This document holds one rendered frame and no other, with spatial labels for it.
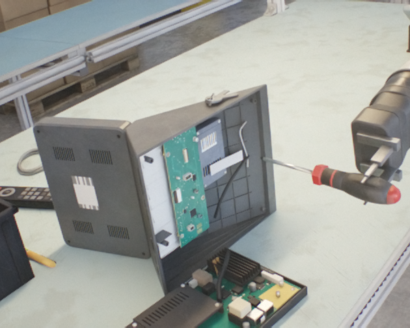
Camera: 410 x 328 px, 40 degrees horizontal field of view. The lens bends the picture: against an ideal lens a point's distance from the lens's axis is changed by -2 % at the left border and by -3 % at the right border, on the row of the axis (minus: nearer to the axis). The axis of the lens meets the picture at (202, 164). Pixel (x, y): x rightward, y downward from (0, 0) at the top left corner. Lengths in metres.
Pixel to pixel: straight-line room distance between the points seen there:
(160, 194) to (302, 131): 0.49
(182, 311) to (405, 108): 0.35
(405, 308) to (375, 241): 1.40
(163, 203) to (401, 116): 0.31
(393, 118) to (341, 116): 0.58
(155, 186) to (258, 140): 0.19
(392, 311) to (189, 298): 1.55
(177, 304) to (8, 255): 0.25
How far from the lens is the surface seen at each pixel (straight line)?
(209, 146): 0.77
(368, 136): 0.63
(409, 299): 2.27
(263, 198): 0.88
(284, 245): 0.83
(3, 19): 4.16
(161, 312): 0.71
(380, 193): 0.58
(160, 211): 0.73
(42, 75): 2.19
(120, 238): 0.83
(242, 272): 0.74
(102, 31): 2.47
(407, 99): 0.67
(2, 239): 0.81
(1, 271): 0.83
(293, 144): 1.10
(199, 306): 0.71
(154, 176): 0.71
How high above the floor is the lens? 1.49
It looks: 28 degrees down
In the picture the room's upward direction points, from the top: 8 degrees counter-clockwise
